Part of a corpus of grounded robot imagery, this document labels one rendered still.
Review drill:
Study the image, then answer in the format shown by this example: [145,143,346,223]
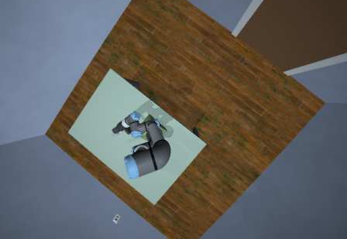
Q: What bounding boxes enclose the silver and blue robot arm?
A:
[125,111,171,179]

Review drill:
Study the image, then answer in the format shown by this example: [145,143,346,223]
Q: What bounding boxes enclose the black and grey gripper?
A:
[112,119,131,137]

